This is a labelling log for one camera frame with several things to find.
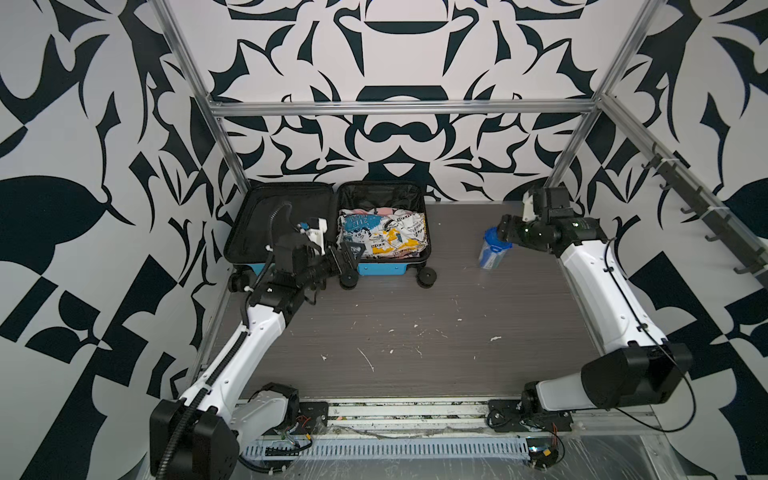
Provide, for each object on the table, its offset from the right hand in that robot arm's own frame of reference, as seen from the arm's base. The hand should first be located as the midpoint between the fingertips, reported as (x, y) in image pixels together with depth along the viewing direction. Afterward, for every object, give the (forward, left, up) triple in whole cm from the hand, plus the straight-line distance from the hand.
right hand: (512, 227), depth 79 cm
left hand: (-6, +41, +1) cm, 41 cm away
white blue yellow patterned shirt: (+14, +34, -18) cm, 40 cm away
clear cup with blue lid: (+3, +1, -14) cm, 14 cm away
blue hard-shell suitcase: (+15, +79, -14) cm, 82 cm away
